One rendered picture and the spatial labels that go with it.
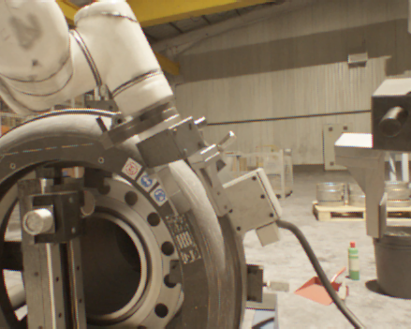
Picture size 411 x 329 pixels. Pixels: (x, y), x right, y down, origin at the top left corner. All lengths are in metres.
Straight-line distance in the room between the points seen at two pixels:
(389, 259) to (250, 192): 1.74
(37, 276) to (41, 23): 0.59
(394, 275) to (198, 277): 1.79
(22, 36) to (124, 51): 0.19
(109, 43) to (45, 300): 0.56
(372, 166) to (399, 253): 1.99
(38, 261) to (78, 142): 0.27
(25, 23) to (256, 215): 0.50
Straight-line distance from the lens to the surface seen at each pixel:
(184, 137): 0.51
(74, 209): 0.75
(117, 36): 0.54
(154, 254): 0.86
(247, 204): 0.68
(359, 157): 0.35
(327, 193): 4.77
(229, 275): 0.71
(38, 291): 0.86
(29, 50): 0.38
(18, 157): 0.87
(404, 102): 0.32
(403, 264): 2.35
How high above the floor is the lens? 0.86
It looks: 1 degrees down
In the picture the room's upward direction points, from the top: 3 degrees counter-clockwise
